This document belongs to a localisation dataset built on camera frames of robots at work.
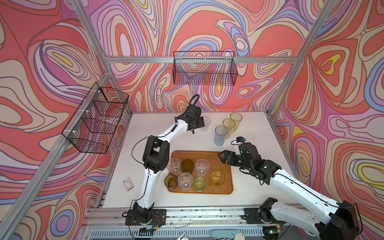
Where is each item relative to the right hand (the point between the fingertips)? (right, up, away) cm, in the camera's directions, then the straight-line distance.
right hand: (225, 158), depth 79 cm
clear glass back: (-22, -14, +5) cm, 26 cm away
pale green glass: (-14, -16, +5) cm, 21 cm away
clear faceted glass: (-29, -7, +10) cm, 32 cm away
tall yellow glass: (+8, +19, +20) cm, 29 cm away
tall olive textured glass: (-21, -5, +5) cm, 22 cm away
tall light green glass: (+13, +23, +20) cm, 33 cm away
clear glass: (-8, +21, +28) cm, 36 cm away
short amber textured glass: (-30, -14, +4) cm, 33 cm away
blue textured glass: (+1, +12, +18) cm, 22 cm away
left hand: (-12, +21, +19) cm, 31 cm away
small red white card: (-55, -15, +5) cm, 57 cm away
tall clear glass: (-12, -6, +7) cm, 15 cm away
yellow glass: (-4, -12, +5) cm, 13 cm away
